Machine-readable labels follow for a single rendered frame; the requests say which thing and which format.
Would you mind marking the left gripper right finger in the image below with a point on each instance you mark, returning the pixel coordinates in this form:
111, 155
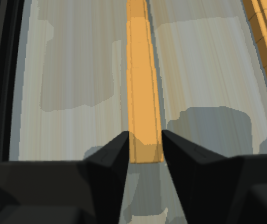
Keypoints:
211, 187

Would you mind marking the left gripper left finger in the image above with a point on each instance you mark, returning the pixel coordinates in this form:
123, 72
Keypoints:
96, 187

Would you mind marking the hammer with wooden handle and red head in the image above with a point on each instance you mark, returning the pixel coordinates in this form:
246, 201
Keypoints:
144, 124

